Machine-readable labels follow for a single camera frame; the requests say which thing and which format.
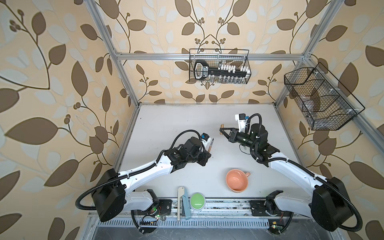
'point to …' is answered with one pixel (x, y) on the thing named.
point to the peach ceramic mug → (237, 180)
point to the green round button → (197, 201)
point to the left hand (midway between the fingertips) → (212, 154)
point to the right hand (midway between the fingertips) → (221, 131)
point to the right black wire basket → (326, 105)
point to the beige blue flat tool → (182, 193)
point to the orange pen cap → (222, 125)
